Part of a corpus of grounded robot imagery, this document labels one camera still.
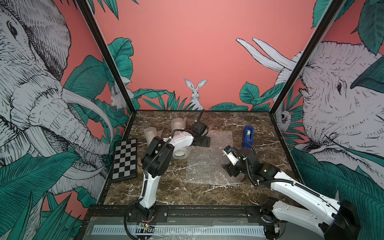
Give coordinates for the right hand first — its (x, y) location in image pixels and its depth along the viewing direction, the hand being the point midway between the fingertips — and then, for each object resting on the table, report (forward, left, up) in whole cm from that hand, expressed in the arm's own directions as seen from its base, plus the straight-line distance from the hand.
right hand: (226, 158), depth 80 cm
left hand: (+18, +11, -8) cm, 22 cm away
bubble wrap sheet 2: (+2, +11, -13) cm, 17 cm away
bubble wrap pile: (+30, +30, -6) cm, 43 cm away
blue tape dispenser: (+20, -18, -8) cm, 28 cm away
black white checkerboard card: (+3, +61, -10) cm, 62 cm away
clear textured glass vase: (+8, +25, -9) cm, 28 cm away
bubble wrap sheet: (+23, +49, -8) cm, 54 cm away
